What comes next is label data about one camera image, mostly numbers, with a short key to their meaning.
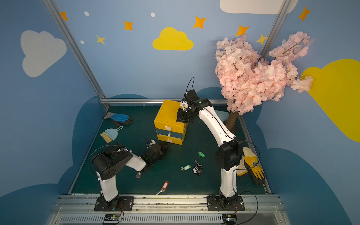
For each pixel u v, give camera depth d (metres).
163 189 0.80
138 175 0.84
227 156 0.50
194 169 0.87
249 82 0.70
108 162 0.51
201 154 0.93
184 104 0.76
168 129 0.85
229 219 0.73
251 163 0.86
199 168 0.87
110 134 1.02
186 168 0.88
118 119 1.09
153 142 0.93
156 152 0.75
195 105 0.60
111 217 0.72
